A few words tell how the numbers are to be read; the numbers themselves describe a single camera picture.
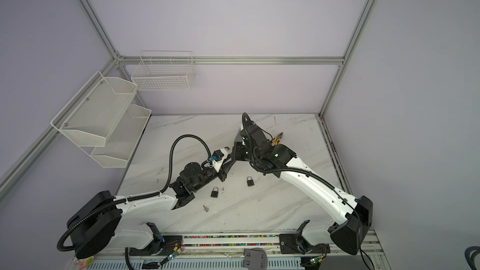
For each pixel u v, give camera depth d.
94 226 0.42
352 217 0.39
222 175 0.68
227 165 0.70
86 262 0.68
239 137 1.07
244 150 0.63
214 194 0.88
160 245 0.66
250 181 0.91
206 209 0.84
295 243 0.66
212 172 0.67
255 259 0.70
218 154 0.63
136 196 0.50
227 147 1.04
